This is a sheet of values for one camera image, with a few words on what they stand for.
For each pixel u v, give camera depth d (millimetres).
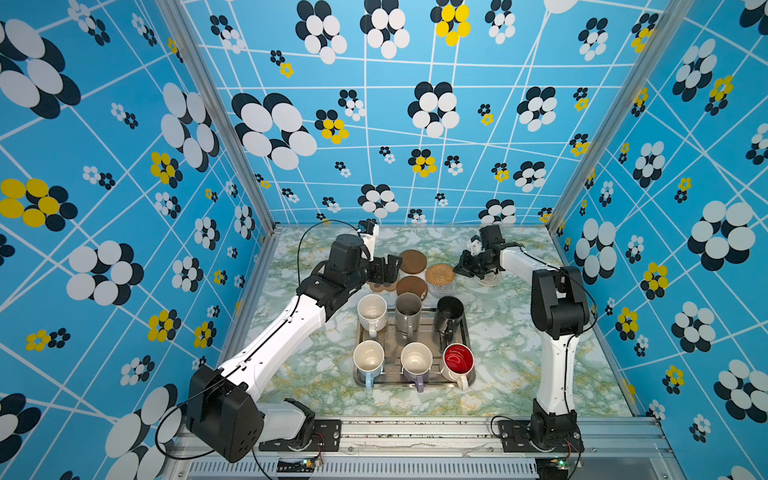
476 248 964
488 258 806
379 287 1019
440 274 1044
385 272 683
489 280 1029
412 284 1019
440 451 728
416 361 853
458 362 844
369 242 682
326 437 737
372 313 937
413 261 1109
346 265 570
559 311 581
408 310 893
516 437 725
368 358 853
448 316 918
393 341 985
